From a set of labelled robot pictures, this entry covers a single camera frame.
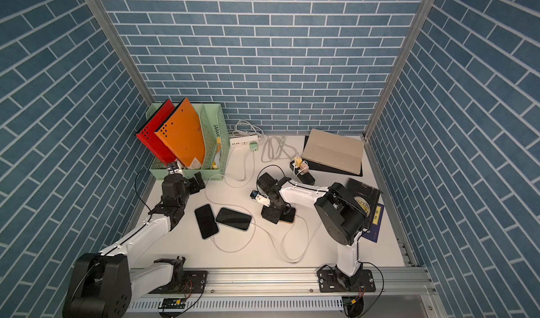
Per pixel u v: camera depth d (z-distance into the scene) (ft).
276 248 2.58
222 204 3.09
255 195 2.72
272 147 3.79
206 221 2.87
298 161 3.32
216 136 3.68
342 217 1.61
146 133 2.70
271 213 2.65
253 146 3.71
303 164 3.24
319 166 3.55
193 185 2.56
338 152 3.74
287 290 2.41
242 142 3.76
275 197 2.20
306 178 3.26
